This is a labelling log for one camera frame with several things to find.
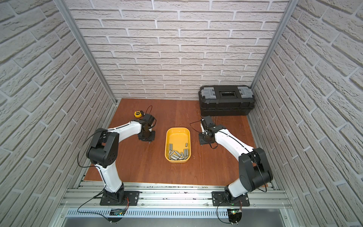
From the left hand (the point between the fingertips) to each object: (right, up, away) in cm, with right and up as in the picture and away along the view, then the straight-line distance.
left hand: (152, 136), depth 97 cm
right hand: (+37, -1, -8) cm, 37 cm away
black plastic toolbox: (+53, +26, +4) cm, 60 cm away
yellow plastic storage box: (+18, -6, -3) cm, 19 cm away
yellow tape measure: (-14, +16, +12) cm, 24 cm away
